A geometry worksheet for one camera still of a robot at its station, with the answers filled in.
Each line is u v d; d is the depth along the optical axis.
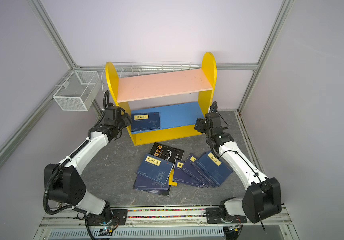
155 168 0.86
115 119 0.66
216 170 0.87
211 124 0.60
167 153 0.94
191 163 0.89
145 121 0.94
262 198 0.40
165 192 0.81
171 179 0.84
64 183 0.43
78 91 0.98
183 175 0.84
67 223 0.73
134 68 0.94
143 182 0.82
